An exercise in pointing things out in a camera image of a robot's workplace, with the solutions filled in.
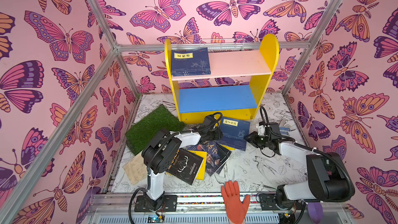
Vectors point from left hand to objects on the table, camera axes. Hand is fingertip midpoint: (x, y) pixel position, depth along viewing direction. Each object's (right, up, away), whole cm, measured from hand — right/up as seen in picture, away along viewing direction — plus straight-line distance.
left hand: (223, 133), depth 93 cm
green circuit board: (-35, -37, -21) cm, 55 cm away
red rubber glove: (+3, -32, -21) cm, 39 cm away
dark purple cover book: (-5, -11, -7) cm, 14 cm away
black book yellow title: (-22, -15, -11) cm, 29 cm away
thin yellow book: (-13, -19, -12) cm, 27 cm away
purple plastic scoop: (+38, -31, -23) cm, 54 cm away
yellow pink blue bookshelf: (+12, +31, +23) cm, 40 cm away
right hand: (+12, -1, -2) cm, 13 cm away
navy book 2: (+7, -5, -2) cm, 9 cm away
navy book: (+6, +3, +4) cm, 8 cm away
